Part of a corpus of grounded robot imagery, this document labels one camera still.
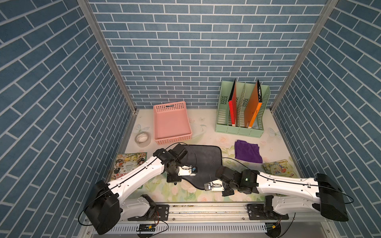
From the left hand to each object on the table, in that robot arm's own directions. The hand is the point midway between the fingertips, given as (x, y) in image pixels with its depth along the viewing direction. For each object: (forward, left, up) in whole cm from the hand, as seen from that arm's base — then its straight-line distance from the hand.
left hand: (181, 175), depth 79 cm
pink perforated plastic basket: (+45, +11, -10) cm, 47 cm away
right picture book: (+7, -60, -6) cm, 61 cm away
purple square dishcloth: (+17, -41, -4) cm, 44 cm away
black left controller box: (-22, +16, -10) cm, 29 cm away
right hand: (-4, -19, -1) cm, 20 cm away
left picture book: (+11, +36, -8) cm, 38 cm away
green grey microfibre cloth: (+13, -15, -7) cm, 21 cm away
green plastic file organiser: (+54, -44, -1) cm, 69 cm away
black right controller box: (-23, -45, -7) cm, 51 cm away
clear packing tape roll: (+27, +29, -7) cm, 40 cm away
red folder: (+36, -29, +21) cm, 51 cm away
